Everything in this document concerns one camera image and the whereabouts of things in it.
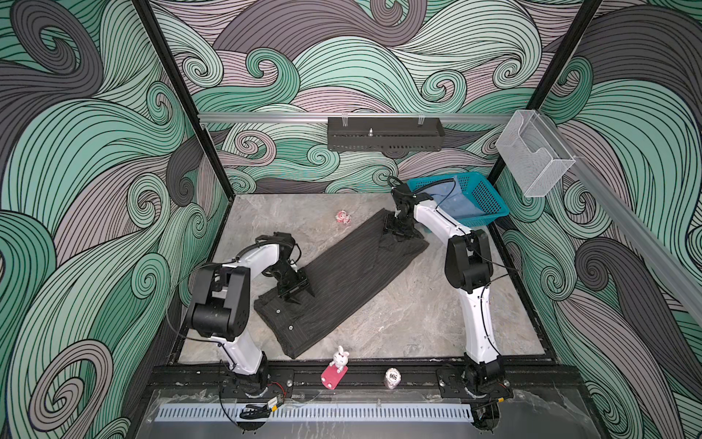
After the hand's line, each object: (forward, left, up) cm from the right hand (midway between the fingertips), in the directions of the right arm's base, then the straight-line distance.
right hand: (390, 231), depth 101 cm
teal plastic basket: (+24, -40, -1) cm, 47 cm away
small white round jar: (-49, +4, +1) cm, 49 cm away
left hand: (-25, +28, 0) cm, 38 cm away
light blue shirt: (+19, -27, -1) cm, 33 cm away
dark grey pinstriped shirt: (-20, +18, -5) cm, 27 cm away
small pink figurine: (+9, +19, -3) cm, 21 cm away
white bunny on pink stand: (-48, +20, -1) cm, 52 cm away
